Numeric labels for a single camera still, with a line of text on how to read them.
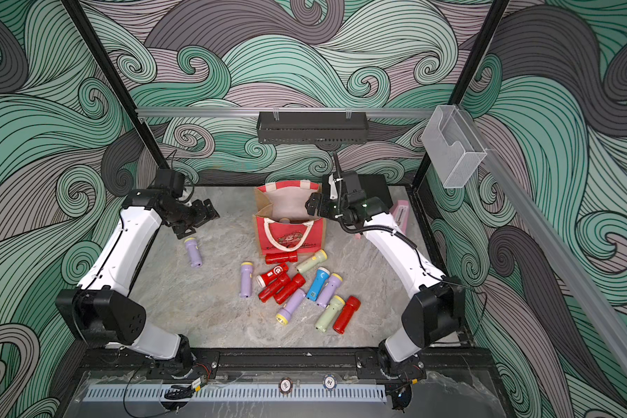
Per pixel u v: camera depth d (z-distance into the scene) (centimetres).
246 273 90
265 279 87
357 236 101
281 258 92
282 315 79
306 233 83
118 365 74
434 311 41
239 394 76
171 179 62
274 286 86
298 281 87
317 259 92
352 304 82
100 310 41
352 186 60
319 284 87
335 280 87
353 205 60
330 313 81
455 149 77
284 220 104
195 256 93
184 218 67
